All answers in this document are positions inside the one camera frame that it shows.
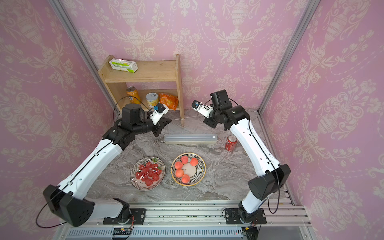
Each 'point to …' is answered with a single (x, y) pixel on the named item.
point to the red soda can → (231, 143)
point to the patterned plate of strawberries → (147, 173)
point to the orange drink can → (133, 95)
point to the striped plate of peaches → (188, 169)
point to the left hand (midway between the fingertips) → (170, 120)
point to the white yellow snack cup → (152, 99)
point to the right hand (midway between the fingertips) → (209, 112)
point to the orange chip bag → (171, 101)
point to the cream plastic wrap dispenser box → (191, 138)
